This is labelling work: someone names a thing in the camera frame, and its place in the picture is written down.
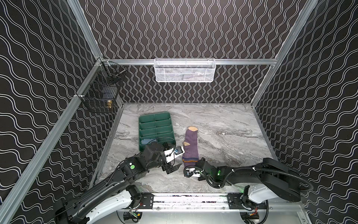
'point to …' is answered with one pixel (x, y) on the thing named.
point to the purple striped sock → (190, 156)
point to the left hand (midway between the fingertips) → (179, 154)
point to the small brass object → (109, 103)
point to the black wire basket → (101, 94)
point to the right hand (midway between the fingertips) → (196, 164)
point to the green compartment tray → (157, 126)
